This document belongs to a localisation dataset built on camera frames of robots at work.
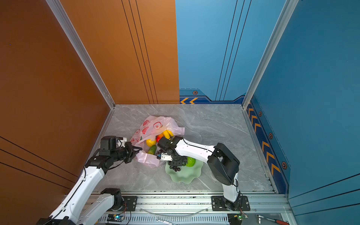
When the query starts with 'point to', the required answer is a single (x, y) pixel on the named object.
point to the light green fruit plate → (186, 173)
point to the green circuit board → (115, 218)
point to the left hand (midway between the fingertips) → (143, 146)
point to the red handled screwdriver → (279, 222)
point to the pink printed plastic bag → (149, 127)
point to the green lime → (191, 161)
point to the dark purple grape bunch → (176, 168)
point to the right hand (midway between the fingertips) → (179, 158)
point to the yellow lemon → (150, 143)
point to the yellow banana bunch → (168, 134)
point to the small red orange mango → (158, 137)
